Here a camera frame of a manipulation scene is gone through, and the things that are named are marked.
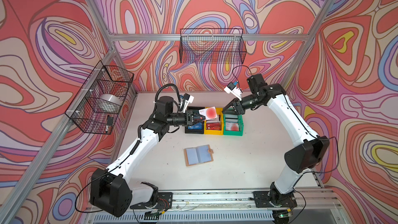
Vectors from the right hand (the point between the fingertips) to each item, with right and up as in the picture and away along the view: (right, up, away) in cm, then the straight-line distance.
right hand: (226, 114), depth 73 cm
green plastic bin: (+7, -13, +21) cm, 25 cm away
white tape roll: (-56, +7, -1) cm, 56 cm away
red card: (-4, -9, +25) cm, 27 cm away
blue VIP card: (-14, -9, +25) cm, 30 cm away
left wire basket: (-60, +5, -3) cm, 60 cm away
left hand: (-10, -2, -4) cm, 11 cm away
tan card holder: (-14, -24, +14) cm, 31 cm away
